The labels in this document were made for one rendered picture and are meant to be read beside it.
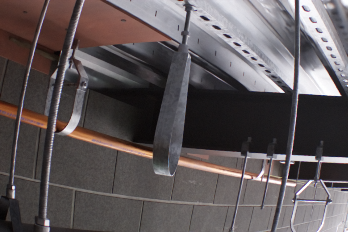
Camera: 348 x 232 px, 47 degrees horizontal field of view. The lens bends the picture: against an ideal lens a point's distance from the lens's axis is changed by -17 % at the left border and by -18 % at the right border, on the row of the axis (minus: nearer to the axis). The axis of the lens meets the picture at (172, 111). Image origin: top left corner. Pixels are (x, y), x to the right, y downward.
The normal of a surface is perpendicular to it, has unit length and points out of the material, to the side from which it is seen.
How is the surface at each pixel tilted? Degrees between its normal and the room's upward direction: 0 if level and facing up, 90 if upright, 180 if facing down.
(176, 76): 74
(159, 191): 90
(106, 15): 180
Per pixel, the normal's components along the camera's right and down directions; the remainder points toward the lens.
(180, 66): -0.12, -0.44
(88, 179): 0.84, 0.05
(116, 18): -0.15, 0.98
